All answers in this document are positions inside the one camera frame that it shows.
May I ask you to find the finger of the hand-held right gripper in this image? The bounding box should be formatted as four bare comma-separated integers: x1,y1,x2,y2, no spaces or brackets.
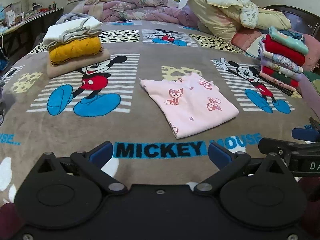
259,137,298,157
292,117,320,142

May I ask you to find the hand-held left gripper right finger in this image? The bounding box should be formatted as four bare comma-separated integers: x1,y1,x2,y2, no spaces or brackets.
194,142,288,195

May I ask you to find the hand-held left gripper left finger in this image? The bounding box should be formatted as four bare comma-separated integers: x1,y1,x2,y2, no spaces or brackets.
37,141,128,195

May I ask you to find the pink fox print garment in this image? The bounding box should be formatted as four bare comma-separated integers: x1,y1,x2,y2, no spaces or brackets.
139,72,240,139

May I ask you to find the stack of folded clothes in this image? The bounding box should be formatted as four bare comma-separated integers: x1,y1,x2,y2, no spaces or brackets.
257,26,309,97

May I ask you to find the cartoon printed blanket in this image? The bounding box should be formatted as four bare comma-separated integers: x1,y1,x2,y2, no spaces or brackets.
0,19,320,207

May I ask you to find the green cloth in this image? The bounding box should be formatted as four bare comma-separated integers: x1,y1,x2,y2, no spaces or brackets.
310,72,320,98

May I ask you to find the pink cushion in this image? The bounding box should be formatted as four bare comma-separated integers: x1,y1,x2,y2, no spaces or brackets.
300,34,320,73

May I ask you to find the beige folded garment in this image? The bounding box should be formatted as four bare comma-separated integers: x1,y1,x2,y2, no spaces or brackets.
47,49,111,79

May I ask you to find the yellow knit sweater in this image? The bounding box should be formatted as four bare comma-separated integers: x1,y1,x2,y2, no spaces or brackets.
49,36,102,65

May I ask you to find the pink pillow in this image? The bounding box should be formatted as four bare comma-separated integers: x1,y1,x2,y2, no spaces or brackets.
231,29,268,55

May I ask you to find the dark wooden headboard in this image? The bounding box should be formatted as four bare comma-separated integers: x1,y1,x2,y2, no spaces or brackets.
262,5,320,43

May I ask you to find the grey folded garment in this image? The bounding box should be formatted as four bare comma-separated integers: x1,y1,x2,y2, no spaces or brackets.
61,27,103,43

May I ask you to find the white folded garment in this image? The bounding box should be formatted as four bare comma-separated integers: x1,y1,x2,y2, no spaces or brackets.
43,17,102,46

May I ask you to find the grey fleece blanket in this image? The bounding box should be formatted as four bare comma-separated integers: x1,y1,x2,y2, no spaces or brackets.
59,12,90,23

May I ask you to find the cream yellow pillows and quilt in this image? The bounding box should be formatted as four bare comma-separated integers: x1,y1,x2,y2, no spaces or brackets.
179,0,292,42

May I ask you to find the dark desk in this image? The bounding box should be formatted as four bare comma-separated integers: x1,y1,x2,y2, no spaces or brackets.
0,7,65,58

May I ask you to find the beige fleece blanket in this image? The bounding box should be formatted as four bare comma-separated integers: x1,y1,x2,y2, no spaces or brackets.
84,0,124,22

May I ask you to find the purple floral quilt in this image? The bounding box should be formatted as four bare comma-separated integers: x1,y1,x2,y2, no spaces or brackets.
82,0,200,30

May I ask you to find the clutter of desk supplies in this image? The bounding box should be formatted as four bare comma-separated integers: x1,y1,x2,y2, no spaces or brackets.
0,1,60,34

